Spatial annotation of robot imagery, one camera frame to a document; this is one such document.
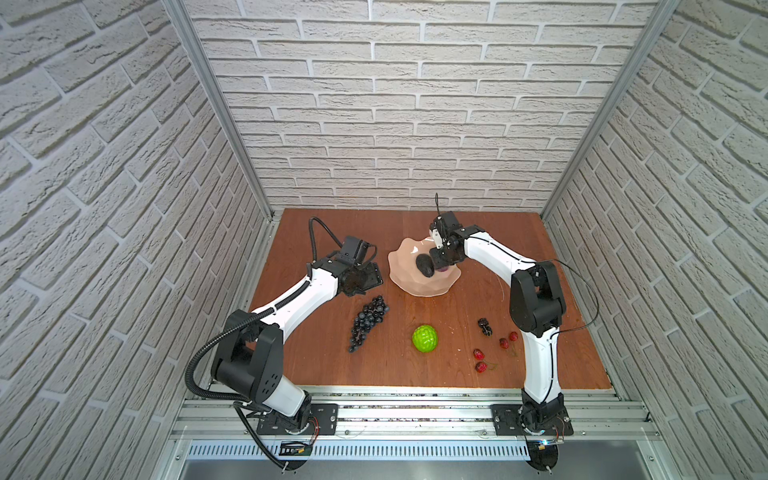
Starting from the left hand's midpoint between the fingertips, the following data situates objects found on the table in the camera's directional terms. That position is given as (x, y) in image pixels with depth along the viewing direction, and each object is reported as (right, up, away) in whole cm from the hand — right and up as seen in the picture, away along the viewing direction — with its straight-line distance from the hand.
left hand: (375, 276), depth 88 cm
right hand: (+22, +6, +11) cm, 25 cm away
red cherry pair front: (+31, -25, -7) cm, 40 cm away
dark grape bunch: (-1, -12, +1) cm, 12 cm away
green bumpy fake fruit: (+15, -17, -6) cm, 23 cm away
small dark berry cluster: (+33, -15, +2) cm, 36 cm away
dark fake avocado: (+16, +3, +10) cm, 20 cm away
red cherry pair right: (+38, -19, -3) cm, 43 cm away
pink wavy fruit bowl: (+9, +1, +12) cm, 15 cm away
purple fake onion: (+22, +1, +9) cm, 24 cm away
